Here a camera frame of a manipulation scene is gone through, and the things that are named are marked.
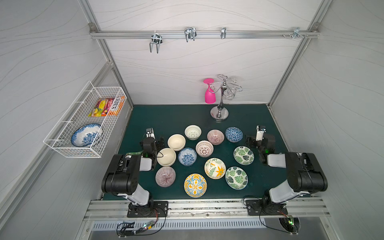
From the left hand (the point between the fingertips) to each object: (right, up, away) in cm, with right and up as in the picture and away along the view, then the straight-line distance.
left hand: (154, 137), depth 94 cm
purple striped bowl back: (+40, -1, +5) cm, 40 cm away
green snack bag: (-11, -9, -5) cm, 15 cm away
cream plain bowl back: (+14, -4, +4) cm, 15 cm away
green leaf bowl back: (+57, -11, -3) cm, 58 cm away
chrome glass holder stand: (+46, +16, +20) cm, 53 cm away
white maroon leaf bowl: (+33, -7, 0) cm, 33 cm away
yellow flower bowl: (+38, -18, -8) cm, 43 cm away
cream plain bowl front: (+9, -12, -4) cm, 15 cm away
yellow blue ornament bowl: (+27, -25, -14) cm, 39 cm away
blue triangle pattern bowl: (+53, +1, +7) cm, 54 cm away
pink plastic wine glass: (+37, +28, +10) cm, 48 cm away
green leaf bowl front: (+50, -22, -11) cm, 56 cm away
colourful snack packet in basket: (-17, +18, -21) cm, 32 cm away
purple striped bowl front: (+10, -21, -10) cm, 26 cm away
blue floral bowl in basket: (-20, +5, -31) cm, 37 cm away
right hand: (+65, +2, +1) cm, 65 cm away
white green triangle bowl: (+25, +2, +8) cm, 26 cm away
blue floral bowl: (+22, -12, -4) cm, 25 cm away
